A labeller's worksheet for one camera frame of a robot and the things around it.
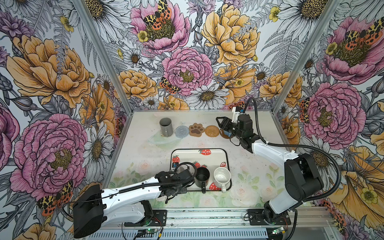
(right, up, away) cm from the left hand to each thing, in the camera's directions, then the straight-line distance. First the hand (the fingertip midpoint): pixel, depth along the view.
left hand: (178, 190), depth 79 cm
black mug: (+13, +4, +6) cm, 15 cm away
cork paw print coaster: (+9, +30, +30) cm, 44 cm away
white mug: (+24, +4, +7) cm, 26 cm away
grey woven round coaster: (-1, +29, +29) cm, 41 cm away
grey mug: (-10, +32, +19) cm, 39 cm away
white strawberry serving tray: (+18, +13, +17) cm, 28 cm away
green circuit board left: (-12, -16, -8) cm, 21 cm away
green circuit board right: (+47, -16, -8) cm, 50 cm away
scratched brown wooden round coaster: (+28, +27, +27) cm, 47 cm away
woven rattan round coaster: (+21, +30, +29) cm, 46 cm away
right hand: (+22, +35, +8) cm, 42 cm away
